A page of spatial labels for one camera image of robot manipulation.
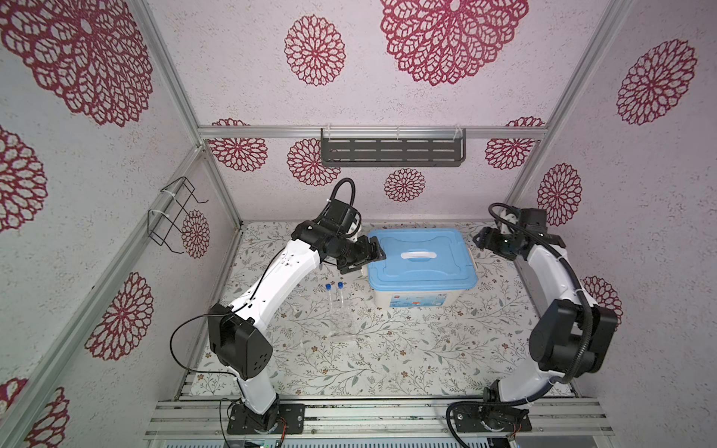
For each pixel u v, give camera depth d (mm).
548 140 937
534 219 684
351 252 661
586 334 408
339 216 601
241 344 500
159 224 728
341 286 834
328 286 827
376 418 758
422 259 870
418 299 895
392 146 945
